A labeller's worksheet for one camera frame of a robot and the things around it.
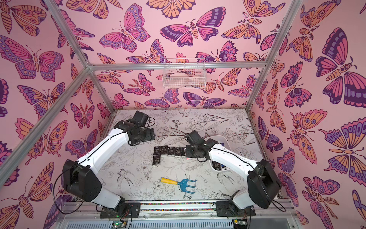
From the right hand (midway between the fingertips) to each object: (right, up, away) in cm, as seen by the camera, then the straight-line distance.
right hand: (186, 153), depth 83 cm
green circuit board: (-34, -33, -12) cm, 49 cm away
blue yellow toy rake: (-2, -17, 0) cm, 17 cm away
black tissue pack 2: (-10, -1, +11) cm, 15 cm away
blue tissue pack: (+22, -8, +2) cm, 24 cm away
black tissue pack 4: (-1, -1, +11) cm, 12 cm away
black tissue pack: (-15, 0, +11) cm, 18 cm away
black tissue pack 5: (-19, -6, +7) cm, 21 cm away
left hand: (-22, +10, +2) cm, 24 cm away
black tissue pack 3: (-5, -1, +11) cm, 12 cm away
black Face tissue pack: (-19, -1, +11) cm, 22 cm away
